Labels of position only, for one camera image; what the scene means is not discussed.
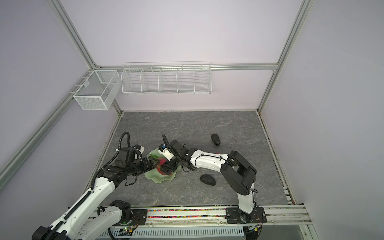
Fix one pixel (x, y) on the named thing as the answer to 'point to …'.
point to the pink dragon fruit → (161, 161)
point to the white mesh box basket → (99, 90)
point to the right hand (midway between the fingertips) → (166, 165)
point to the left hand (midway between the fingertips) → (154, 165)
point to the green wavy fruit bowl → (156, 176)
